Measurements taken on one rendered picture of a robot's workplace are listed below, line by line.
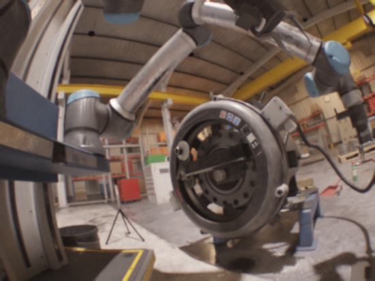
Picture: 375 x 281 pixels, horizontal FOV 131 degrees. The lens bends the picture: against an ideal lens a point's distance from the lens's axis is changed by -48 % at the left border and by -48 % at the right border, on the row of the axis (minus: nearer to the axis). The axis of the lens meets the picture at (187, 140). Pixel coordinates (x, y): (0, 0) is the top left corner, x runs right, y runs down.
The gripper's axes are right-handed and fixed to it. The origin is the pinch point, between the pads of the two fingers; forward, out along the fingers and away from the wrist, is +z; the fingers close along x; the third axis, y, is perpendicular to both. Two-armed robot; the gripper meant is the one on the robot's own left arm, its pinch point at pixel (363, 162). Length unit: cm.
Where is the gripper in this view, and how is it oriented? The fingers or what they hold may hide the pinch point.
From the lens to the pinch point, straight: 71.3
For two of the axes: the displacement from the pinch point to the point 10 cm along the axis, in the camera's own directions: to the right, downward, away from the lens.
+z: 1.8, 9.6, -2.2
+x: 7.6, 0.1, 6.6
